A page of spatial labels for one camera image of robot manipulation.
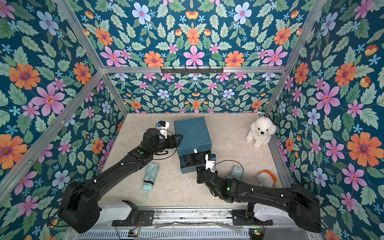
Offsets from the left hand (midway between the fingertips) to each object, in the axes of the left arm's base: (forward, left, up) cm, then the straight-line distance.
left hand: (181, 139), depth 81 cm
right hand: (-15, -8, -7) cm, 18 cm away
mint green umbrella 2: (-16, -30, -15) cm, 37 cm away
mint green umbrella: (-10, +19, -16) cm, 27 cm away
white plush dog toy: (+4, -48, -3) cm, 48 cm away
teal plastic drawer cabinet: (-5, -8, +2) cm, 9 cm away
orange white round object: (-20, -46, -16) cm, 53 cm away
